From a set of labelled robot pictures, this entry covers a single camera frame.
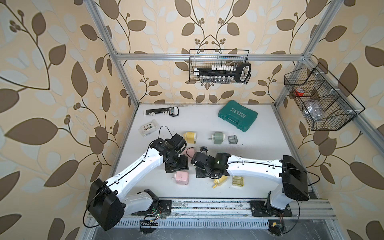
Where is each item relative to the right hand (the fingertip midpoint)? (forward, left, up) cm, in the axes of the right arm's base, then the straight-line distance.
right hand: (197, 172), depth 79 cm
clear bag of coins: (+33, +33, -3) cm, 47 cm away
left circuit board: (-23, +24, -7) cm, 34 cm away
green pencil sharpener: (+22, -14, -1) cm, 26 cm away
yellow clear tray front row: (-3, -23, -8) cm, 24 cm away
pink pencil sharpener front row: (-3, +9, 0) cm, 9 cm away
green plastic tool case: (+42, -31, -3) cm, 52 cm away
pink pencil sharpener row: (+1, +3, +20) cm, 20 cm away
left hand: (+1, +7, +5) cm, 9 cm away
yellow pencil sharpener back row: (+23, +4, -1) cm, 23 cm away
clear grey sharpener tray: (+24, -24, -9) cm, 36 cm away
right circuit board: (-24, -37, -11) cm, 46 cm away
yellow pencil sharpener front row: (-5, -11, -2) cm, 13 cm away
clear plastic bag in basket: (+20, -59, +25) cm, 67 cm away
